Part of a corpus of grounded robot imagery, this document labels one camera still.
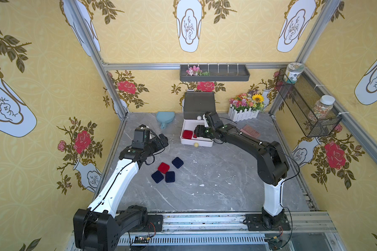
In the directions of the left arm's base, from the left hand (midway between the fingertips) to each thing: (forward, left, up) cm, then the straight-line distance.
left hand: (155, 141), depth 82 cm
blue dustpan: (+36, 0, -20) cm, 42 cm away
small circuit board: (-40, +5, -21) cm, 46 cm away
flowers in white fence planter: (+30, -57, -4) cm, 64 cm away
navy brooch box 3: (-12, -7, -19) cm, 23 cm away
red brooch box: (+11, -17, -9) cm, 22 cm away
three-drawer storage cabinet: (+25, -23, +2) cm, 34 cm away
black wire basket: (+21, -83, +10) cm, 86 cm away
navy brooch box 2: (-10, +1, -21) cm, 23 cm away
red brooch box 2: (+10, -22, -10) cm, 26 cm away
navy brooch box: (-4, -11, -18) cm, 21 cm away
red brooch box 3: (-6, -3, -19) cm, 20 cm away
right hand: (+13, -26, -5) cm, 30 cm away
